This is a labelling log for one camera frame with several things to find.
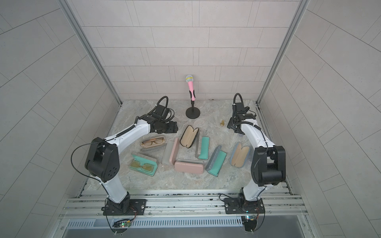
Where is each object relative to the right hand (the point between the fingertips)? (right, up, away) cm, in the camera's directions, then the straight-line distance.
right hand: (234, 124), depth 91 cm
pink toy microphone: (-28, +29, +3) cm, 41 cm away
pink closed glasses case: (-29, -22, -12) cm, 39 cm away
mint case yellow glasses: (-52, -23, -9) cm, 57 cm away
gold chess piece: (-6, 0, +11) cm, 13 cm away
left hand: (-36, -2, -1) cm, 36 cm away
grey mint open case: (-13, -20, -10) cm, 26 cm away
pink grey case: (-38, -15, -9) cm, 42 cm away
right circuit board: (+2, -44, -23) cm, 50 cm away
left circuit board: (-57, -42, -26) cm, 75 cm away
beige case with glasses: (-51, -11, 0) cm, 52 cm away
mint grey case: (-20, -14, -4) cm, 25 cm away
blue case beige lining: (+2, -18, -3) cm, 18 cm away
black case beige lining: (-29, -8, +5) cm, 30 cm away
